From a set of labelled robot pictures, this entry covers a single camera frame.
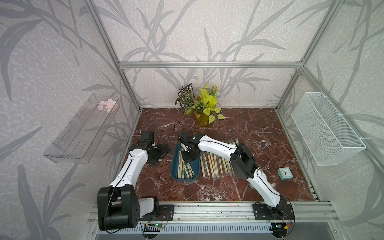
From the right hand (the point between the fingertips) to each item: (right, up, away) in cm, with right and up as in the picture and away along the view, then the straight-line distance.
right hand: (185, 160), depth 91 cm
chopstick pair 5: (+13, -5, -3) cm, 14 cm away
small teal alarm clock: (+58, -6, -7) cm, 59 cm away
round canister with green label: (+43, -5, -13) cm, 45 cm away
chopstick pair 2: (+31, +10, +10) cm, 34 cm away
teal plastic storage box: (-6, +5, -1) cm, 8 cm away
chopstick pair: (+34, +10, +10) cm, 37 cm away
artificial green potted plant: (+11, +33, +1) cm, 35 cm away
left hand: (-10, +6, -7) cm, 13 cm away
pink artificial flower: (-39, +32, -15) cm, 53 cm away
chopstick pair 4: (+16, -3, -2) cm, 17 cm away
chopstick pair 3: (+19, -3, -2) cm, 19 cm away
